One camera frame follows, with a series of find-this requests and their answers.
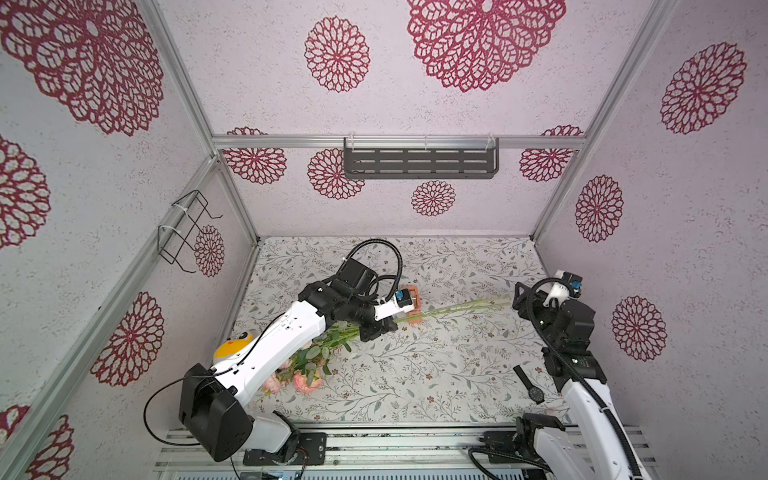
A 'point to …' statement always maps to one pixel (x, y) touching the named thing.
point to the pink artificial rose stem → (309, 362)
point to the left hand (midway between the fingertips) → (389, 324)
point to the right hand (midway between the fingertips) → (522, 288)
